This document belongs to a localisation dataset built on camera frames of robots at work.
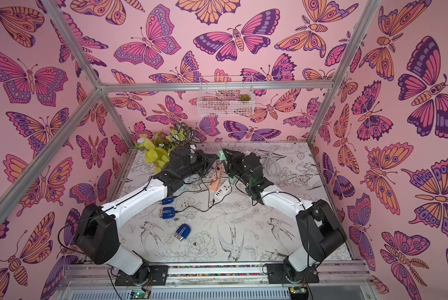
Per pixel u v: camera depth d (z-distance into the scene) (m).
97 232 0.43
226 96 0.95
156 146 0.92
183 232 0.83
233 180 0.96
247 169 0.64
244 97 0.92
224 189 0.95
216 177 1.04
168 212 0.88
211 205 0.92
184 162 0.64
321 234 0.44
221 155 0.78
